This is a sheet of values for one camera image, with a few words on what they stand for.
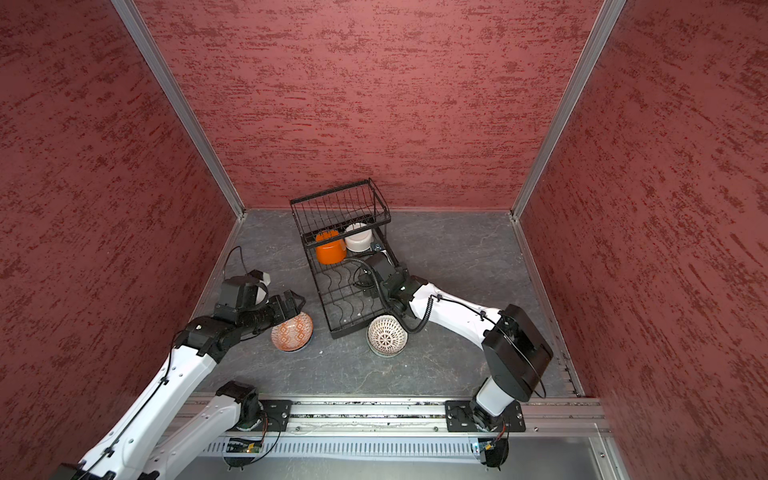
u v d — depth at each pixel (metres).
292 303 0.70
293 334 0.85
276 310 0.68
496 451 0.71
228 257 1.09
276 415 0.74
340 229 0.96
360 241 1.03
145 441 0.41
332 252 1.00
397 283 0.64
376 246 1.08
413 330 0.53
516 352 0.43
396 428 0.73
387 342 0.83
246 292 0.59
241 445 0.73
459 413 0.74
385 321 0.84
